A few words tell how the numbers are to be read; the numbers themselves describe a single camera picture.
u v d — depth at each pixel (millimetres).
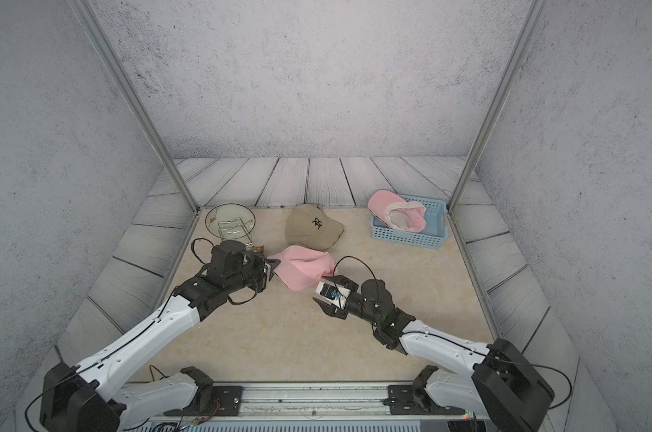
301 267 795
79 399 380
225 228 1036
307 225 1078
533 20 715
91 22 716
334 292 635
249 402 744
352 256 542
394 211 1138
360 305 662
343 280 713
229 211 995
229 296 624
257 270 684
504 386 406
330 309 691
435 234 1096
